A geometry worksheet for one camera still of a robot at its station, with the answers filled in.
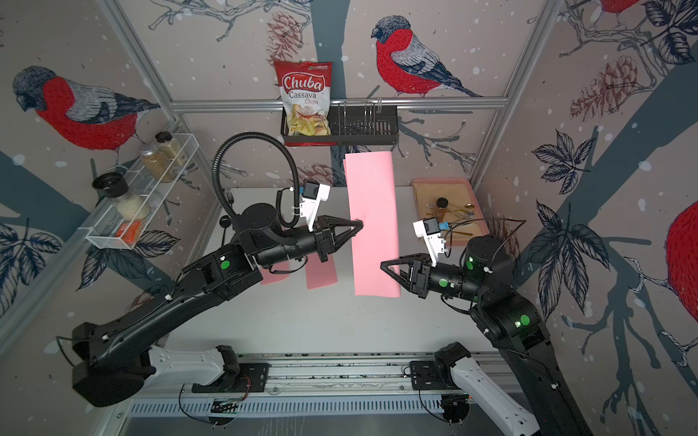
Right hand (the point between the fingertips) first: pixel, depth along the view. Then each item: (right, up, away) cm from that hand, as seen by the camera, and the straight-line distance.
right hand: (385, 264), depth 55 cm
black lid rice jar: (-64, +12, +13) cm, 67 cm away
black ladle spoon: (-61, +6, +55) cm, 82 cm away
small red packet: (-62, +6, +11) cm, 63 cm away
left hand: (-4, +8, -4) cm, 10 cm away
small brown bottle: (+28, +14, +49) cm, 58 cm away
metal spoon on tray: (+40, +11, +57) cm, 71 cm away
